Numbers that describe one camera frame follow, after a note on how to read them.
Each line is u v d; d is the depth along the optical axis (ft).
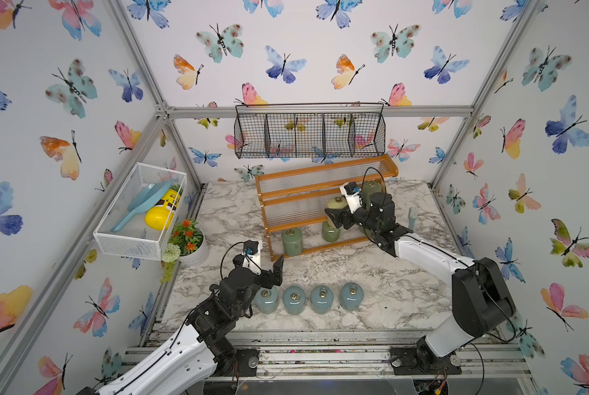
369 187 2.95
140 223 2.28
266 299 2.59
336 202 2.68
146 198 2.22
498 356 2.54
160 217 2.29
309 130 3.23
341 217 2.48
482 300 1.47
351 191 2.34
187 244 2.82
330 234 3.13
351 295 2.59
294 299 2.56
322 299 2.59
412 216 3.55
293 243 2.97
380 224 2.20
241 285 1.74
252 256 2.01
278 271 2.16
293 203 3.72
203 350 1.66
